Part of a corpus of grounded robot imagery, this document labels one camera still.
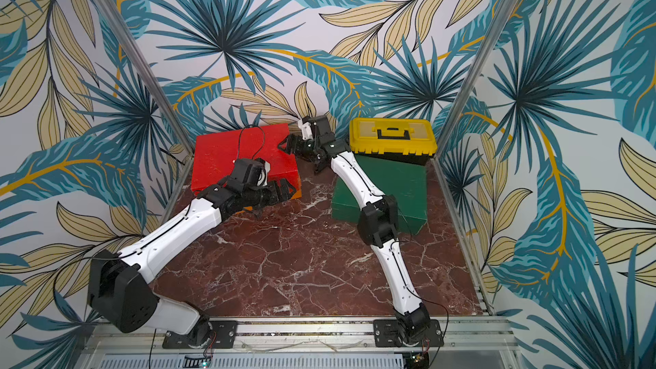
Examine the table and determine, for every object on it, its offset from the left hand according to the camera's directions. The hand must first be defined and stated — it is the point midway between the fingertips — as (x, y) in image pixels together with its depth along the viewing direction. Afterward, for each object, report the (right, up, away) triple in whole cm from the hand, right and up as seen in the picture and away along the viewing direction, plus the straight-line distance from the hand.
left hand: (285, 196), depth 80 cm
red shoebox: (-25, +14, +7) cm, 30 cm away
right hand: (-2, +17, +10) cm, 20 cm away
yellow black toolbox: (+47, +21, +22) cm, 56 cm away
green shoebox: (+43, +5, +18) cm, 47 cm away
